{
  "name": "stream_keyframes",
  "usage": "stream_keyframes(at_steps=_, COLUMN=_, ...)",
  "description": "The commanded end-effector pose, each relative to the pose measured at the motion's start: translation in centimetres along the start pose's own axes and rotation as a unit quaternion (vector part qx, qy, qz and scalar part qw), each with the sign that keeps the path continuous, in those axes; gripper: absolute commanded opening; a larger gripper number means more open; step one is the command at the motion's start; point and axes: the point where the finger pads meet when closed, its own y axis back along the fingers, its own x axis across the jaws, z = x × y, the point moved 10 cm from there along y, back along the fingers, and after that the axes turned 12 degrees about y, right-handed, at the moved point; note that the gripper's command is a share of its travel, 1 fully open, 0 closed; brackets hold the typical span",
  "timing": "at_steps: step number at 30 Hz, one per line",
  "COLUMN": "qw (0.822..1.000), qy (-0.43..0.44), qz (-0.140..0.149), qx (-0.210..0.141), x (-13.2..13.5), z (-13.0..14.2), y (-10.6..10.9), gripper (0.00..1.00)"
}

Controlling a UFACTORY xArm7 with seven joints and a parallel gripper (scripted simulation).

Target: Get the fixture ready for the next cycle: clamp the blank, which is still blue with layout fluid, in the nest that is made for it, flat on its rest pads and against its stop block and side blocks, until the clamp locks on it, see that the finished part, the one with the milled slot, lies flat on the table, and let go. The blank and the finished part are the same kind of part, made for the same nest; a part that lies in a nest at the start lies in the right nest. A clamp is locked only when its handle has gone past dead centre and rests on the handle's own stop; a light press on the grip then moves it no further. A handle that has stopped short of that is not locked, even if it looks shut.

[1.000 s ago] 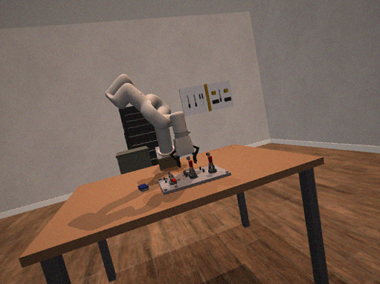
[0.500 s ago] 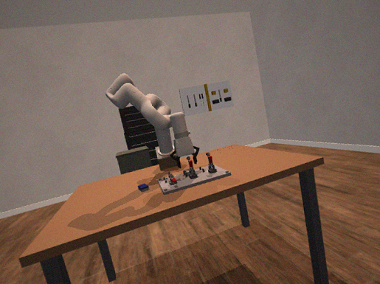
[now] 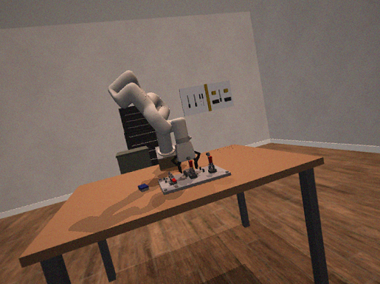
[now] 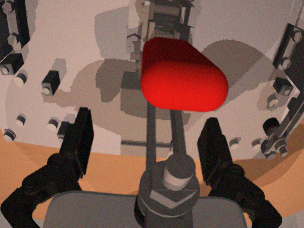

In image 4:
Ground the white fixture plate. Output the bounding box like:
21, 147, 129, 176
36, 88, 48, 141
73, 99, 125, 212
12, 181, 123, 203
0, 0, 304, 159

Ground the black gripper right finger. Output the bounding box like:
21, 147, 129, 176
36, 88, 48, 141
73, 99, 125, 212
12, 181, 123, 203
197, 117, 282, 228

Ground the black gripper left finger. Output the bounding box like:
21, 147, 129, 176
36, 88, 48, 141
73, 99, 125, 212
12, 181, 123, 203
0, 107, 94, 228

